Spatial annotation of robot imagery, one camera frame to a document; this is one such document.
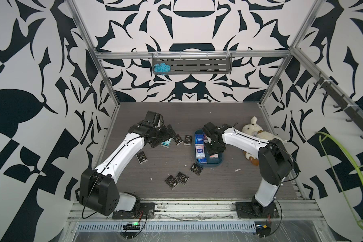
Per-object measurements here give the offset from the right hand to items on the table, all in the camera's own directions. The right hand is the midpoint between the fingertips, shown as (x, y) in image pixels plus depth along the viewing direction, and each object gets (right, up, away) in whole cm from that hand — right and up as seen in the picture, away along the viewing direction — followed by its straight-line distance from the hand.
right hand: (209, 149), depth 90 cm
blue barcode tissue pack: (-6, +6, +3) cm, 9 cm away
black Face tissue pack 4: (-8, -10, -5) cm, 14 cm away
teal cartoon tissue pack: (-26, +3, +5) cm, 27 cm away
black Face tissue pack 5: (-16, -14, -8) cm, 23 cm away
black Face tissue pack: (-19, +5, +7) cm, 20 cm away
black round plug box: (+21, -33, -20) cm, 44 cm away
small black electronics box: (-40, -33, -17) cm, 55 cm away
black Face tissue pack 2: (-12, +5, +6) cm, 15 cm away
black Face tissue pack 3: (-40, -5, +1) cm, 40 cm away
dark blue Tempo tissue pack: (-4, -5, -3) cm, 8 cm away
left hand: (-24, +10, -8) cm, 27 cm away
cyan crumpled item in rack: (-28, +49, +1) cm, 56 cm away
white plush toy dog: (+29, +11, +5) cm, 32 cm away
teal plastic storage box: (+3, -7, +1) cm, 7 cm away
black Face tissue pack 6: (-22, -15, -9) cm, 28 cm away
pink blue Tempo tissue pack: (-6, -1, -2) cm, 6 cm away
